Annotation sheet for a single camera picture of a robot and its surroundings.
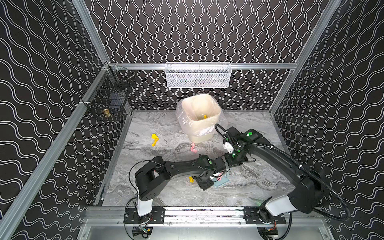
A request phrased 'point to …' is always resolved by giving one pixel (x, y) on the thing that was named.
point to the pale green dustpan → (221, 179)
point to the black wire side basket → (108, 100)
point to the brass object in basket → (106, 112)
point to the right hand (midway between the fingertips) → (230, 165)
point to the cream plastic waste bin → (202, 112)
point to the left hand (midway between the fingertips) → (207, 187)
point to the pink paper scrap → (192, 148)
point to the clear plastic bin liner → (182, 121)
